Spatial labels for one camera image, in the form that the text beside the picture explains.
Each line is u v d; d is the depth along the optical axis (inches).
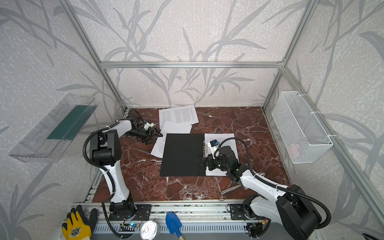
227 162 25.6
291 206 16.1
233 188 31.7
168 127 42.6
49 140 25.4
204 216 28.8
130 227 28.3
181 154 37.8
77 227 26.7
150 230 25.6
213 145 29.1
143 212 29.0
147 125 37.5
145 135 34.5
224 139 29.6
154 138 38.6
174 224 28.0
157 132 35.9
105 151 23.1
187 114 45.8
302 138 24.3
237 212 29.1
